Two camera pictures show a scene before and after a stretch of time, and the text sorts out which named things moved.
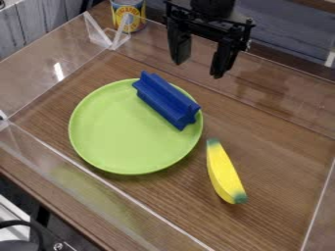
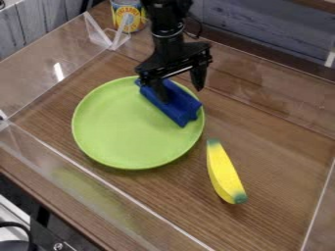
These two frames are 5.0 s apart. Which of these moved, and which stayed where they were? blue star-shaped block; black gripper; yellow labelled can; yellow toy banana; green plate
Moved: black gripper; blue star-shaped block
Stayed: yellow toy banana; green plate; yellow labelled can
